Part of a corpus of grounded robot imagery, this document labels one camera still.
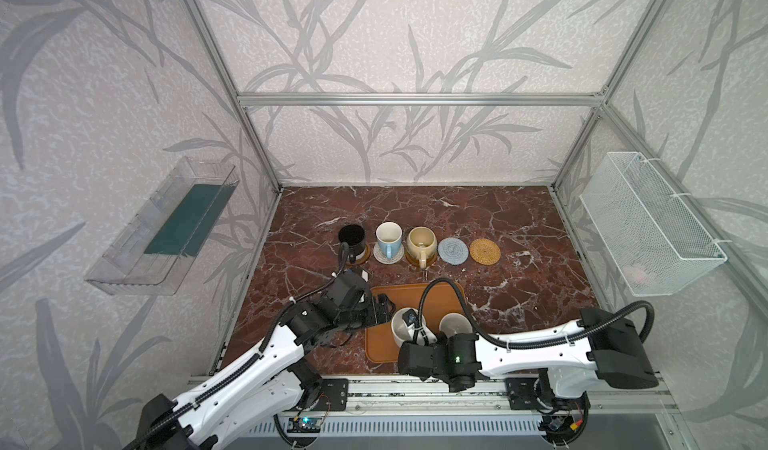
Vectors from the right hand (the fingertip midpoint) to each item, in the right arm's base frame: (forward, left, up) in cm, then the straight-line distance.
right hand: (416, 340), depth 77 cm
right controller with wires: (-18, -37, -10) cm, 42 cm away
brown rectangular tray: (+4, -6, +17) cm, 18 cm away
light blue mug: (+32, +8, +2) cm, 33 cm away
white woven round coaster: (+27, +9, -5) cm, 29 cm away
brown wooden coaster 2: (+24, -4, 0) cm, 24 cm away
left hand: (+7, +7, +8) cm, 12 cm away
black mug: (+31, +19, +3) cm, 37 cm away
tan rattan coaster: (+31, -24, -7) cm, 40 cm away
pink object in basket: (+11, -54, +15) cm, 57 cm away
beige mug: (+31, -3, -2) cm, 31 cm away
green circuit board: (-18, +27, -6) cm, 33 cm away
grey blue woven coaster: (+31, -14, -7) cm, 35 cm away
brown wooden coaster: (+27, +17, -4) cm, 32 cm away
